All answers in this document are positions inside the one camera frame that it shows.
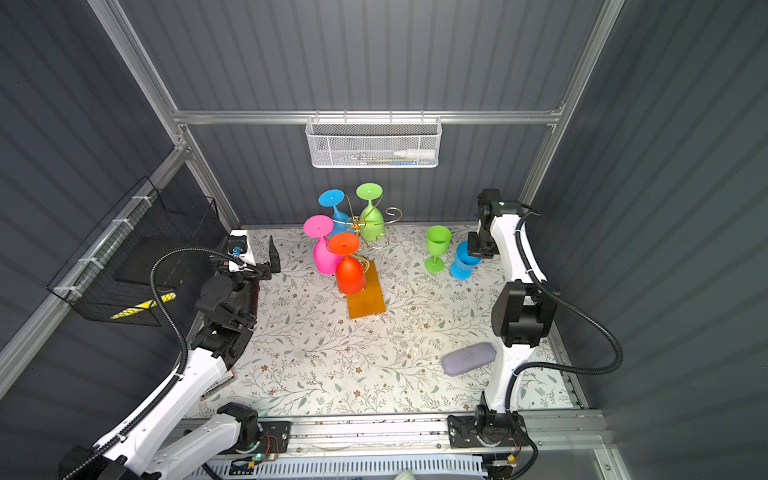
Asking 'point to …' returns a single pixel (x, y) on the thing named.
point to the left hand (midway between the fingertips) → (246, 240)
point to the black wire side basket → (139, 263)
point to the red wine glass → (349, 272)
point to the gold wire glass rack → (355, 229)
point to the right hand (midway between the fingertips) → (485, 255)
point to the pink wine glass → (321, 226)
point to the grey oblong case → (468, 358)
